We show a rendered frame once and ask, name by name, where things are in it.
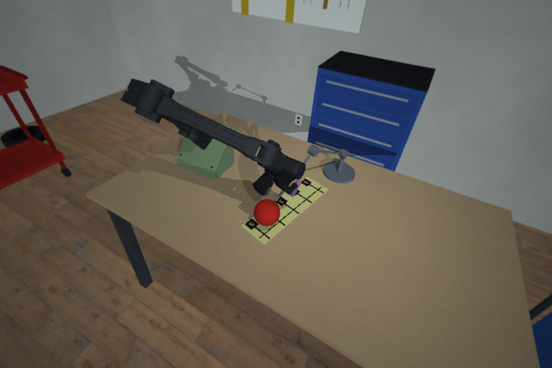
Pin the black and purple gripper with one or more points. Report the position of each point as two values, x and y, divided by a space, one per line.
292 189

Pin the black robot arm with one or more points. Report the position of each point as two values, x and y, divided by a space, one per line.
153 101

